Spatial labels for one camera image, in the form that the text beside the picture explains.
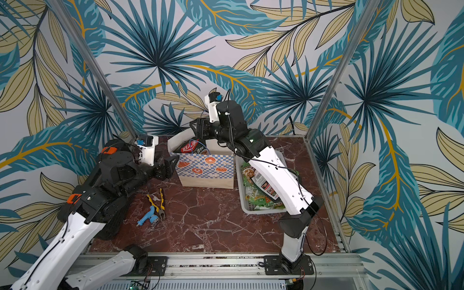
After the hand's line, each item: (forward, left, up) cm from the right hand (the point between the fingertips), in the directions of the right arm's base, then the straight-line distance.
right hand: (196, 122), depth 64 cm
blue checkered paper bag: (-3, -5, -26) cm, 26 cm away
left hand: (-9, +10, -8) cm, 16 cm away
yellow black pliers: (-14, +22, -43) cm, 50 cm away
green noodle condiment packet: (-8, -24, -42) cm, 49 cm away
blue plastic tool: (-16, +27, -41) cm, 52 cm away
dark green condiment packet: (-3, -29, -39) cm, 48 cm away
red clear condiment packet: (+10, +8, -24) cm, 27 cm away
